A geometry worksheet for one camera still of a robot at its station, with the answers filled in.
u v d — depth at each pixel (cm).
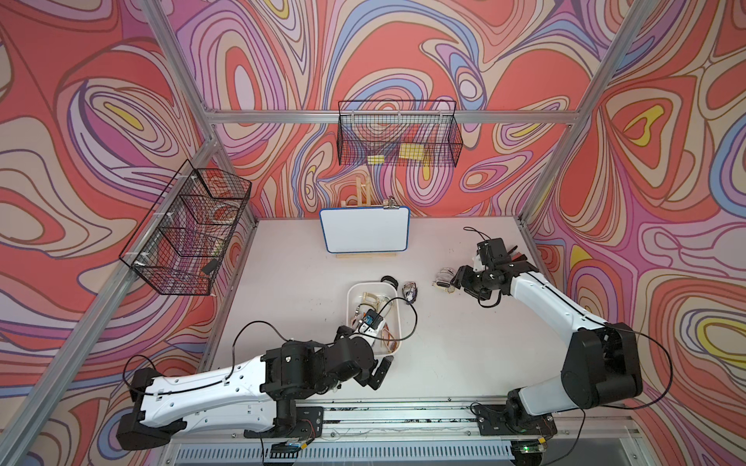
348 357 46
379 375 58
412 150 90
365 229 96
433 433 73
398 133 96
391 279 101
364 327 56
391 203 90
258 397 43
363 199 118
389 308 93
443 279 101
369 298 98
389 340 86
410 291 95
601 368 43
